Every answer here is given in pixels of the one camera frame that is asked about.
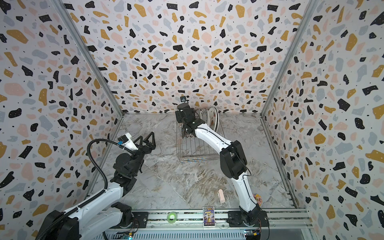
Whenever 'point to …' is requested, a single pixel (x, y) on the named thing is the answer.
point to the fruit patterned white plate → (213, 119)
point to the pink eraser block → (221, 195)
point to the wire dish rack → (191, 149)
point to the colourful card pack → (209, 220)
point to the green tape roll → (171, 217)
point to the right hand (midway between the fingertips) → (184, 109)
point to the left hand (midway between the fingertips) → (149, 134)
